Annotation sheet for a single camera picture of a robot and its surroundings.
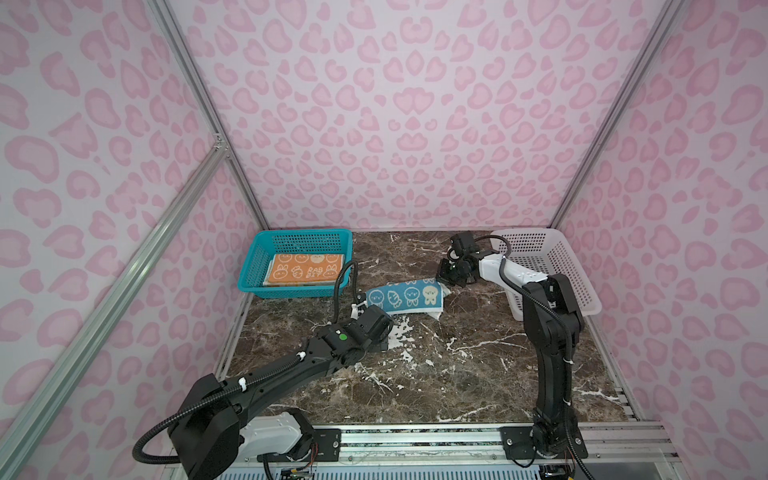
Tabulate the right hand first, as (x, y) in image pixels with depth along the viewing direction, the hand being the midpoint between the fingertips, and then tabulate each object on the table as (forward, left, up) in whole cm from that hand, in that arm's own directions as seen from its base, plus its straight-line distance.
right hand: (437, 273), depth 99 cm
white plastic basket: (+14, -41, -4) cm, 43 cm away
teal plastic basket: (+21, +55, -8) cm, 60 cm away
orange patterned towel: (+3, +45, -2) cm, 46 cm away
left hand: (-22, +20, +4) cm, 30 cm away
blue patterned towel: (-8, +9, -1) cm, 12 cm away
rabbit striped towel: (-2, +46, -2) cm, 46 cm away
